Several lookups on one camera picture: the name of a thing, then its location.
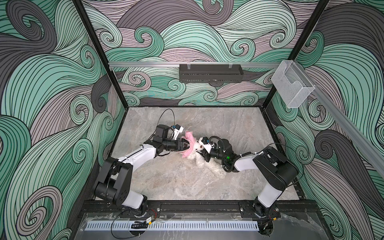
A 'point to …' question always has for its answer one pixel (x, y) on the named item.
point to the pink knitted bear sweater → (190, 152)
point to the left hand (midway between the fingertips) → (190, 145)
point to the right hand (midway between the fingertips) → (196, 147)
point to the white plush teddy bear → (213, 166)
